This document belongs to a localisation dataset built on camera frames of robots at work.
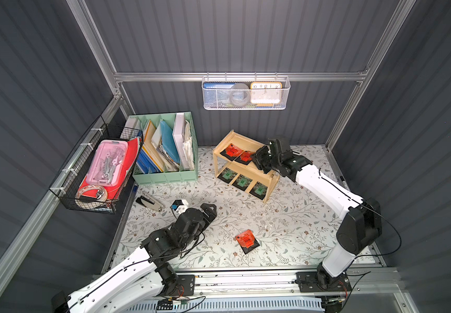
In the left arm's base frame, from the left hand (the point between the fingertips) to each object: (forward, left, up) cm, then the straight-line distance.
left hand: (211, 212), depth 73 cm
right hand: (+24, -18, +8) cm, 31 cm away
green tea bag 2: (+25, -14, -16) cm, 33 cm away
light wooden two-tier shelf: (+22, -9, +1) cm, 24 cm away
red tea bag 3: (-5, -15, -19) cm, 24 cm away
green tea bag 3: (+20, -22, -16) cm, 34 cm away
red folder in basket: (+3, +42, +10) cm, 44 cm away
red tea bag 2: (+25, -14, +4) cm, 29 cm away
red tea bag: (+29, -8, +3) cm, 30 cm away
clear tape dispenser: (+2, +37, +10) cm, 39 cm away
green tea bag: (+30, -6, -17) cm, 35 cm away
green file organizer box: (+34, +23, -2) cm, 41 cm away
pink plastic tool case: (+14, +38, +12) cm, 43 cm away
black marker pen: (+29, -72, -21) cm, 80 cm away
